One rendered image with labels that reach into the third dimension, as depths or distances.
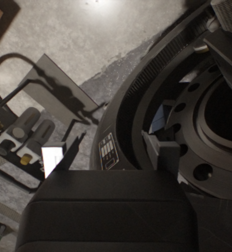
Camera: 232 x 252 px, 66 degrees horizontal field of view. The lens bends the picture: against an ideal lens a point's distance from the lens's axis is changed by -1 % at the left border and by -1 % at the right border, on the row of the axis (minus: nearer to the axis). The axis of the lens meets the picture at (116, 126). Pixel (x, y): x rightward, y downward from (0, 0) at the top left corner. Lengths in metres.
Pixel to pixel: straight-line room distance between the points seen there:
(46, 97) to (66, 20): 0.47
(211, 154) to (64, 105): 0.97
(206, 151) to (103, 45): 0.75
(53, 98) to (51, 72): 0.17
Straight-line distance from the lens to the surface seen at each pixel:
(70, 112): 1.21
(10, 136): 0.83
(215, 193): 0.34
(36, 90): 1.22
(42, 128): 0.93
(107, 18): 0.95
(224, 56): 0.19
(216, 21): 0.56
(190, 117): 0.47
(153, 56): 0.57
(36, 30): 1.08
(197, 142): 0.40
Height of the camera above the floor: 0.93
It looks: 51 degrees down
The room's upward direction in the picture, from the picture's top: 169 degrees counter-clockwise
